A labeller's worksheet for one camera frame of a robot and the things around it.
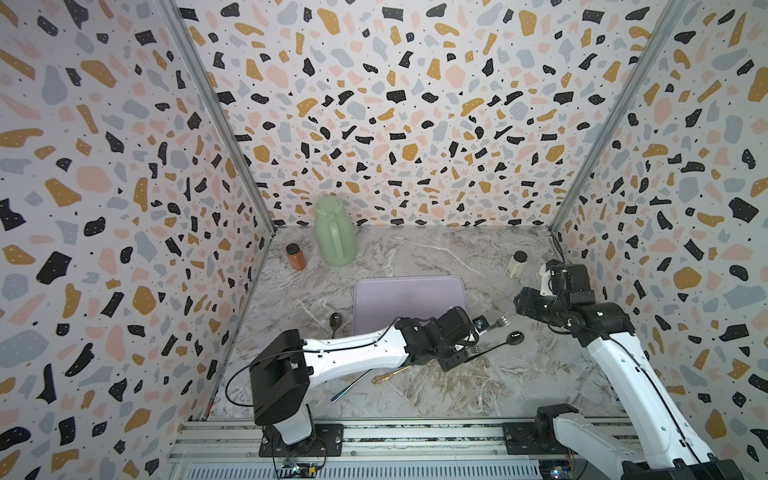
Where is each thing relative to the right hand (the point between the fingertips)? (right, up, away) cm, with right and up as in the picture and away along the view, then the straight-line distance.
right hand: (523, 300), depth 77 cm
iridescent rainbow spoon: (-46, -24, +6) cm, 52 cm away
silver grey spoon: (-53, -9, +18) cm, 56 cm away
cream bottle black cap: (+7, +7, +26) cm, 28 cm away
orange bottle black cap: (-68, +11, +26) cm, 74 cm away
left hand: (-16, -11, 0) cm, 19 cm away
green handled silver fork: (-5, -6, +3) cm, 8 cm away
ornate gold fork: (-38, -23, +7) cm, 45 cm away
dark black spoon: (+3, -14, +13) cm, 19 cm away
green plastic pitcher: (-52, +19, +16) cm, 57 cm away
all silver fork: (-7, -16, +13) cm, 22 cm away
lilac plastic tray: (-39, -4, +24) cm, 46 cm away
